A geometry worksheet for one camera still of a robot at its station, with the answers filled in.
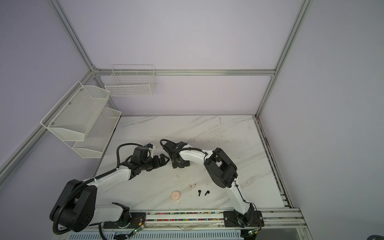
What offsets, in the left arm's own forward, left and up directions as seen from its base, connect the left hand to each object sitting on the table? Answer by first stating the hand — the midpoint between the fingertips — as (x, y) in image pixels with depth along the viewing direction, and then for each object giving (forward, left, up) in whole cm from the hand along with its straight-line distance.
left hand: (163, 162), depth 88 cm
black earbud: (-16, -22, -5) cm, 27 cm away
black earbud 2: (-16, -26, -5) cm, 31 cm away
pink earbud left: (-13, -17, -5) cm, 22 cm away
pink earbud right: (-11, -19, -6) cm, 23 cm away
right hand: (+1, -8, -5) cm, 10 cm away
